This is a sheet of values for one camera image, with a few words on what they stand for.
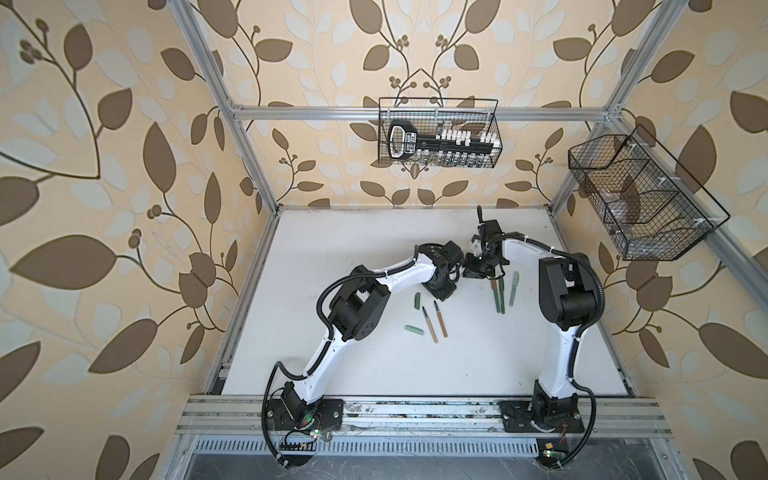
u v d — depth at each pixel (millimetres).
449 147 834
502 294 963
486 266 879
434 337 883
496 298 956
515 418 732
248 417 755
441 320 911
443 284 845
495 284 987
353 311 583
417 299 946
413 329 889
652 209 723
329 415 737
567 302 547
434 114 906
